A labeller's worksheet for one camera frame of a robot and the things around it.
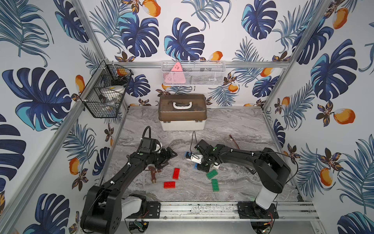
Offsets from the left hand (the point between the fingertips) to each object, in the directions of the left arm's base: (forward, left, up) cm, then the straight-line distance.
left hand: (173, 156), depth 82 cm
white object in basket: (+24, +34, +24) cm, 48 cm away
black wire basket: (+24, +41, +22) cm, 52 cm away
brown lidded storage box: (+25, -3, +10) cm, 27 cm away
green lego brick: (-5, -23, -9) cm, 26 cm away
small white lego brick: (-1, -26, -8) cm, 27 cm away
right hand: (+1, -16, -9) cm, 18 cm away
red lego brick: (-7, -2, -10) cm, 12 cm away
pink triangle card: (+42, +2, +25) cm, 49 cm away
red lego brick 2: (-13, +1, -9) cm, 16 cm away
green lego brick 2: (-11, -25, -9) cm, 29 cm away
